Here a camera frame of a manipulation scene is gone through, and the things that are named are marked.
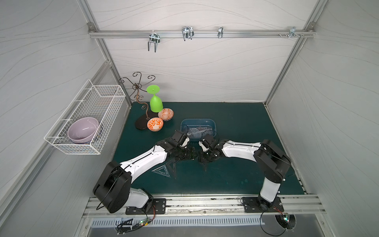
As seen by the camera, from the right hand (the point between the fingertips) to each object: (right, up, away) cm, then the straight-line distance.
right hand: (198, 159), depth 90 cm
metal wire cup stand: (-42, +23, +18) cm, 51 cm away
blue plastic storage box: (-8, +21, +15) cm, 27 cm away
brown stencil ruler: (+4, +18, +17) cm, 25 cm away
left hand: (-3, +4, -8) cm, 9 cm away
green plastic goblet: (-26, +34, 0) cm, 43 cm away
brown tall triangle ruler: (-17, -3, -1) cm, 17 cm away
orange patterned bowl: (-31, +21, +15) cm, 40 cm away
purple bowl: (-50, +21, -28) cm, 62 cm away
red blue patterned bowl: (-24, +28, +21) cm, 43 cm away
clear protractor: (-2, +15, +12) cm, 19 cm away
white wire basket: (-53, +34, -11) cm, 64 cm away
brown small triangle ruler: (+3, -2, -2) cm, 4 cm away
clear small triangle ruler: (-22, -5, -4) cm, 23 cm away
